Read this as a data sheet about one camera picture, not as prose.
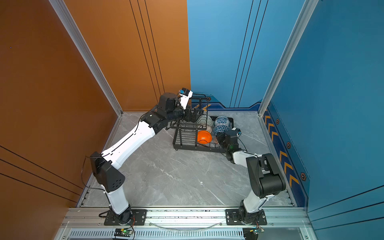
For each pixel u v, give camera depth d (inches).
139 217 28.9
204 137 39.1
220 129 41.5
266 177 18.5
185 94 25.5
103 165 17.6
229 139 28.1
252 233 27.5
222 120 42.8
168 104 22.5
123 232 27.9
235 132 33.4
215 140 37.4
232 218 28.5
